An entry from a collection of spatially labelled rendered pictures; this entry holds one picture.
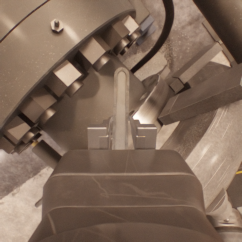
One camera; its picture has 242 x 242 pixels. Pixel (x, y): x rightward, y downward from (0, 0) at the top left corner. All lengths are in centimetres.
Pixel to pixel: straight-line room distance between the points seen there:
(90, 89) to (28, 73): 16
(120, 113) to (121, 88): 2
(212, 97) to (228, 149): 9
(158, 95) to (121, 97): 30
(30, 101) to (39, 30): 12
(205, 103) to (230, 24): 16
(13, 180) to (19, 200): 22
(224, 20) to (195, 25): 83
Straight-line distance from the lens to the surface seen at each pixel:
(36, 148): 91
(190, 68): 59
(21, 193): 186
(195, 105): 36
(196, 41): 125
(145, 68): 117
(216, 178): 32
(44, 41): 33
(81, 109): 44
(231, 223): 50
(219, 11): 42
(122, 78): 16
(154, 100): 43
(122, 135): 17
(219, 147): 31
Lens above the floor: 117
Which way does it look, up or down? 70 degrees down
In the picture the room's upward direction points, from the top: 173 degrees counter-clockwise
